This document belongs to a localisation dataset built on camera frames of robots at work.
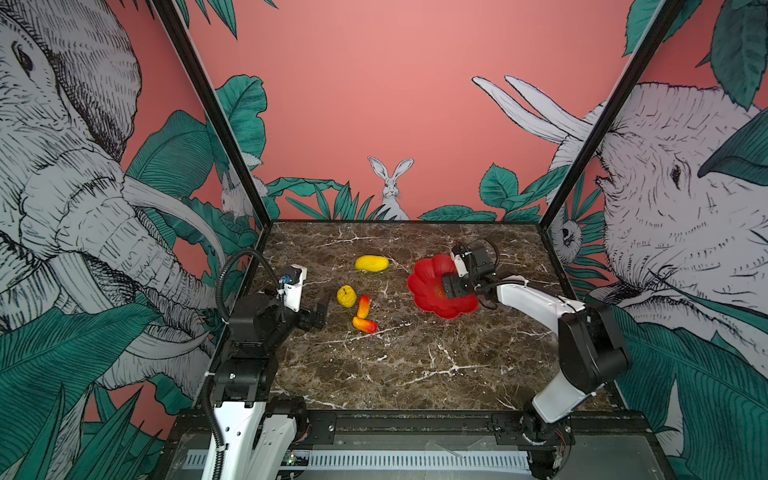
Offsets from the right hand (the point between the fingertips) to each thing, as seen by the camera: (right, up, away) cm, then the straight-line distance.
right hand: (453, 276), depth 93 cm
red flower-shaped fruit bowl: (-7, -4, +9) cm, 12 cm away
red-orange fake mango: (-29, -10, +1) cm, 30 cm away
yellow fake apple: (-34, -6, 0) cm, 35 cm away
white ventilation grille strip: (-18, -42, -23) cm, 51 cm away
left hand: (-39, +1, -25) cm, 46 cm away
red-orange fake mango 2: (-28, -15, -3) cm, 32 cm away
